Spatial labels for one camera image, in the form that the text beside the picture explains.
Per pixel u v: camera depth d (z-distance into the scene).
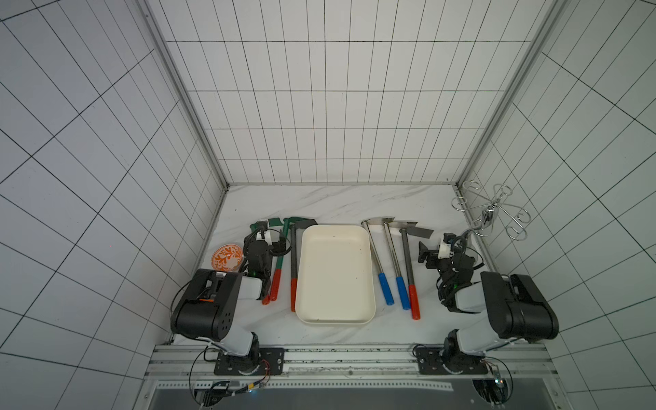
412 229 0.99
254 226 0.83
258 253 0.70
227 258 0.92
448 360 0.67
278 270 0.90
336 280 0.88
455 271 0.69
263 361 0.72
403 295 0.85
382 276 0.90
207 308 0.45
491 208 0.75
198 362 0.70
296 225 1.02
